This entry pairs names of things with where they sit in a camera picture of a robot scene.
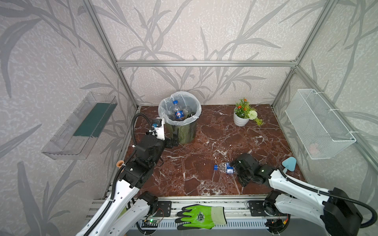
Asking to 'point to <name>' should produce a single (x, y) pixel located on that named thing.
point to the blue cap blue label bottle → (226, 167)
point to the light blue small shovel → (290, 163)
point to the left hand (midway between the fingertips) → (171, 123)
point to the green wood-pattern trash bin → (186, 133)
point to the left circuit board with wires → (150, 222)
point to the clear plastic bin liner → (181, 108)
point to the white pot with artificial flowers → (243, 112)
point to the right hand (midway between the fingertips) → (229, 165)
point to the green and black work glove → (200, 216)
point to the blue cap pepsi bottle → (179, 114)
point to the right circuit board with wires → (277, 225)
